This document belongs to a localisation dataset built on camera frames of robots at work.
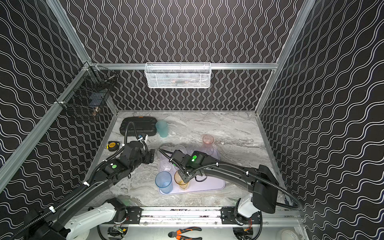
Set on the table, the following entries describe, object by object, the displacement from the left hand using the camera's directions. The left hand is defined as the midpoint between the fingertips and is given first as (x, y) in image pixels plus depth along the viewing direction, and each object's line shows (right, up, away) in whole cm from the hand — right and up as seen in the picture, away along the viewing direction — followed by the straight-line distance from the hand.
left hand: (148, 147), depth 78 cm
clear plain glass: (+16, -2, +11) cm, 20 cm away
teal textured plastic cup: (+2, +10, +28) cm, 30 cm away
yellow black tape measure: (-29, -2, +19) cm, 35 cm away
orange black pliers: (+17, -40, -9) cm, 44 cm away
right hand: (+21, -13, -1) cm, 25 cm away
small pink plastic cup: (+34, +2, +22) cm, 40 cm away
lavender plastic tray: (+7, -12, +11) cm, 18 cm away
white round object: (+68, -40, -8) cm, 80 cm away
